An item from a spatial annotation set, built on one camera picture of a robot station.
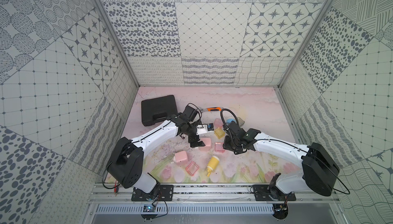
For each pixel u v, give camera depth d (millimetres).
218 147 874
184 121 628
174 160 781
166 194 733
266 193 671
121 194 753
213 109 1065
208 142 830
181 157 784
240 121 990
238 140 651
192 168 817
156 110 985
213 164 774
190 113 679
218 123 718
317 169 417
